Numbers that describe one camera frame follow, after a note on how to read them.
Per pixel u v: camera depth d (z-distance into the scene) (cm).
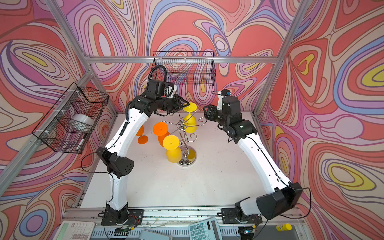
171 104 67
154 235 64
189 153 86
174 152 70
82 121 72
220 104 63
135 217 72
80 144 72
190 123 77
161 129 70
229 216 73
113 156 49
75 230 68
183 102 72
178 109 68
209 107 64
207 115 63
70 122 69
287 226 64
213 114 63
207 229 69
